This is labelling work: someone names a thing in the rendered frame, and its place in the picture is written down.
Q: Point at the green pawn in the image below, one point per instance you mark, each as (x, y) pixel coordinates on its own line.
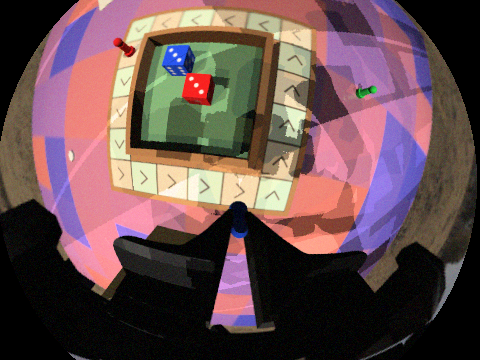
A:
(360, 93)

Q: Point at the blue die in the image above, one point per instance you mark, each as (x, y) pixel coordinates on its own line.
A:
(178, 60)

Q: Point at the red pawn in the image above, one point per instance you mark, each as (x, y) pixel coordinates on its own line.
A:
(129, 51)

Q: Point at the red die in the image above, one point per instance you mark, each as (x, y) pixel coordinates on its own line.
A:
(198, 89)

